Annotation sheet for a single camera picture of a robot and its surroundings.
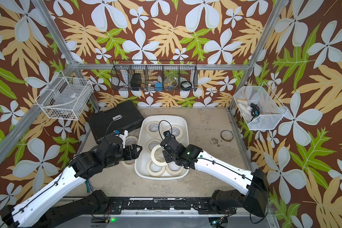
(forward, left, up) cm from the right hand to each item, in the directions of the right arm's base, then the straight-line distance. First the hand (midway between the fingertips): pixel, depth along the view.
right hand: (166, 150), depth 77 cm
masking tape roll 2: (+21, -6, -11) cm, 25 cm away
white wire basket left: (+24, +57, +18) cm, 64 cm away
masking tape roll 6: (+13, +11, -14) cm, 22 cm away
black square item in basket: (+43, -13, +11) cm, 46 cm away
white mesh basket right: (+15, -56, +16) cm, 60 cm away
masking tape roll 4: (-6, +7, -15) cm, 18 cm away
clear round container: (+42, -3, +14) cm, 45 cm away
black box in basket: (+48, +22, +11) cm, 54 cm away
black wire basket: (+51, +9, +14) cm, 54 cm away
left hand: (-2, +14, +7) cm, 16 cm away
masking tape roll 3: (-7, +5, +1) cm, 9 cm away
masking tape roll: (+19, +12, -10) cm, 25 cm away
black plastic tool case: (+32, +34, -9) cm, 48 cm away
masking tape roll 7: (-4, +23, -12) cm, 26 cm away
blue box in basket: (+42, +6, +11) cm, 44 cm away
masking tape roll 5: (-5, -5, -16) cm, 18 cm away
